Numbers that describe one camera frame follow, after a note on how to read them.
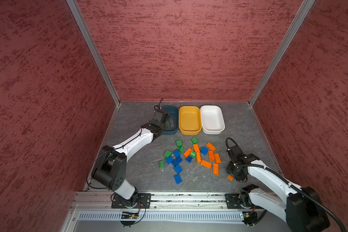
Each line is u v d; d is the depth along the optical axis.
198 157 0.87
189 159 0.89
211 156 0.90
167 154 0.89
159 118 0.68
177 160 0.88
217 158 0.90
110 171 0.44
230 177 0.80
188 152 0.92
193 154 0.90
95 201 0.76
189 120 1.09
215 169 0.85
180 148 0.92
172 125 0.82
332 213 0.36
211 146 0.95
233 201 0.74
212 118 1.10
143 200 0.74
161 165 0.85
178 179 0.81
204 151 0.91
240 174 0.71
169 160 0.87
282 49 0.87
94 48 0.87
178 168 0.85
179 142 0.95
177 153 0.90
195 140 0.97
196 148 0.92
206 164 0.87
